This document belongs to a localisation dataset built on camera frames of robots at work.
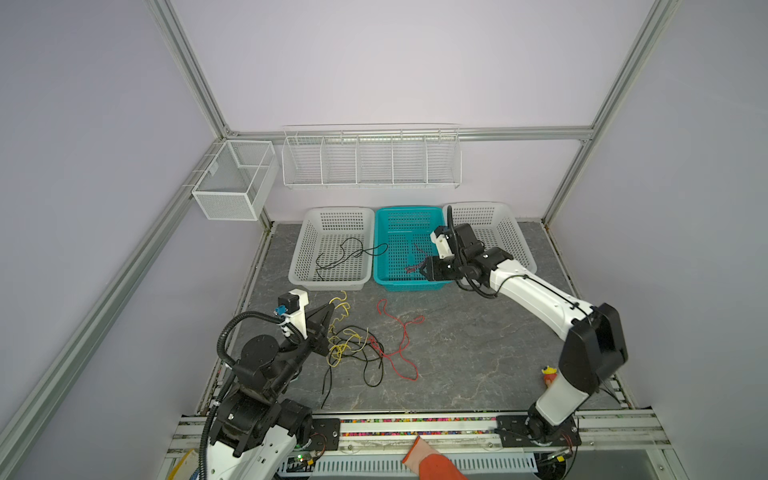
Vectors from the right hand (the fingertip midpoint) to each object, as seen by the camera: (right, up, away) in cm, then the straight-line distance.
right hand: (426, 270), depth 86 cm
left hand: (-23, -7, -20) cm, 31 cm away
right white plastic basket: (+31, +16, +30) cm, 46 cm away
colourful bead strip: (-3, -39, -9) cm, 40 cm away
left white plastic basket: (-32, +6, +26) cm, 42 cm away
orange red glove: (-1, -44, -16) cm, 47 cm away
